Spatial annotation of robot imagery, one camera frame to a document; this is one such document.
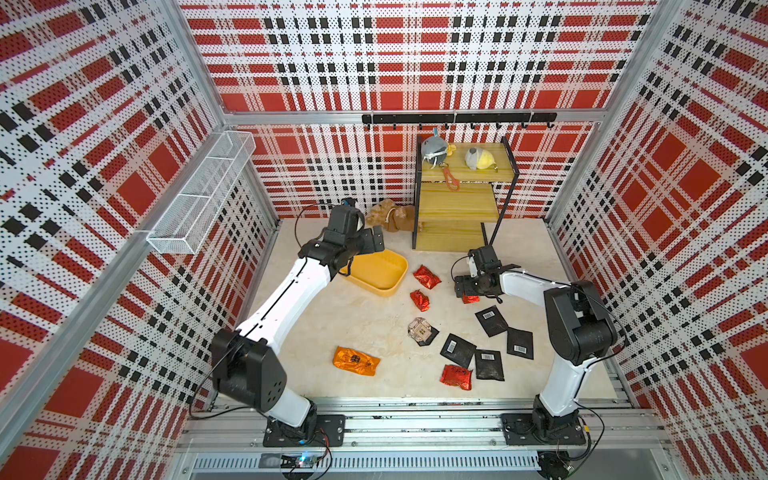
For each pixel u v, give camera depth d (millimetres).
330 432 737
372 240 735
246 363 415
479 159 841
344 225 606
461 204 1012
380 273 1057
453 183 855
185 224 703
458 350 866
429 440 736
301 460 691
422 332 906
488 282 737
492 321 935
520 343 884
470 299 958
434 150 855
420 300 934
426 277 1014
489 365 844
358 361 841
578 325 504
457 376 794
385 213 1112
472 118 887
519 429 730
